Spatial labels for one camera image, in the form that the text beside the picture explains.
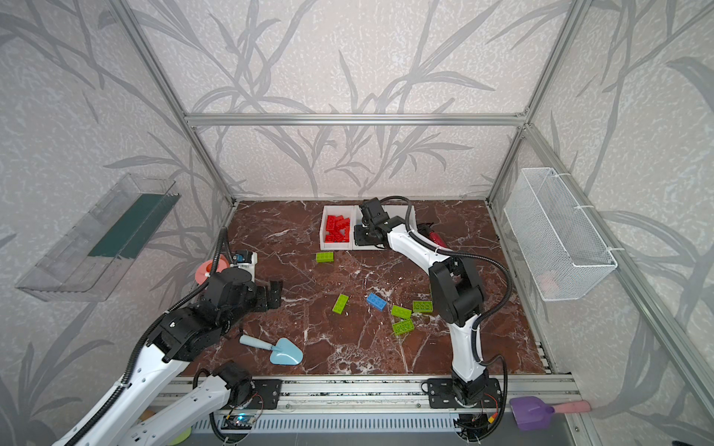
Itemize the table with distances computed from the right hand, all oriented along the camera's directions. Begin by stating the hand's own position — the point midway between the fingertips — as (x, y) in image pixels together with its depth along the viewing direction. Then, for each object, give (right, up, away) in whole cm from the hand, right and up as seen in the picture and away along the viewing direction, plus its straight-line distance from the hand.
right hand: (360, 227), depth 96 cm
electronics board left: (-30, -50, -25) cm, 63 cm away
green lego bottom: (+14, -31, -11) cm, 35 cm away
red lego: (-12, +1, +13) cm, 18 cm away
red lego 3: (-7, 0, +13) cm, 15 cm away
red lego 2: (-8, +3, +14) cm, 16 cm away
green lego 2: (+14, -28, -7) cm, 31 cm away
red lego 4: (-8, -4, +10) cm, 13 cm away
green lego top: (-13, -11, +5) cm, 18 cm away
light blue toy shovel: (-21, -36, -16) cm, 45 cm away
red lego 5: (-11, -4, +7) cm, 14 cm away
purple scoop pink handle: (+46, -48, -25) cm, 71 cm away
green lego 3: (+20, -25, -7) cm, 33 cm away
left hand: (-22, -13, -23) cm, 34 cm away
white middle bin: (-2, +3, +10) cm, 10 cm away
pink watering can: (-49, -13, -9) cm, 51 cm away
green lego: (-6, -25, -5) cm, 26 cm away
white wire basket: (+47, -5, -34) cm, 59 cm away
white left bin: (-11, +7, +13) cm, 18 cm away
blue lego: (+6, -24, -6) cm, 26 cm away
